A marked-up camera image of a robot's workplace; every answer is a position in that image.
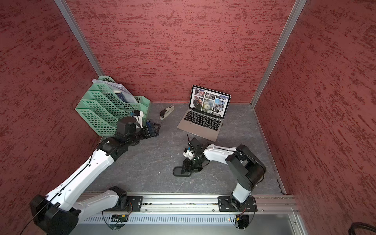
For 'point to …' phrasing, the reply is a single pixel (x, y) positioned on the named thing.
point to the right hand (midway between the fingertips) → (186, 174)
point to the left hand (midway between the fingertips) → (153, 130)
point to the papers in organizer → (125, 94)
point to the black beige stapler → (164, 112)
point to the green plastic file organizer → (103, 109)
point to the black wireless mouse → (177, 172)
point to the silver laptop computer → (207, 109)
